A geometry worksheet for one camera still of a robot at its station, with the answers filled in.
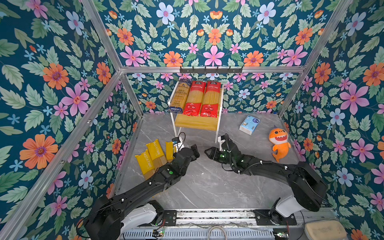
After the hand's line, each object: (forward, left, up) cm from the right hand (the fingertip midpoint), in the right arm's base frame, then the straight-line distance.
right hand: (206, 151), depth 83 cm
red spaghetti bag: (+20, +6, +21) cm, 30 cm away
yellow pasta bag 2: (+5, +31, -11) cm, 34 cm away
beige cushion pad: (-36, -55, -11) cm, 66 cm away
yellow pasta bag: (-2, +37, -11) cm, 39 cm away
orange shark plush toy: (+14, -47, -6) cm, 50 cm away
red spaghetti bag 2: (+16, -2, +21) cm, 27 cm away
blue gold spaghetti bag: (+22, +14, +22) cm, 34 cm away
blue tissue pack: (+26, -31, -8) cm, 42 cm away
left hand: (+1, +6, +6) cm, 9 cm away
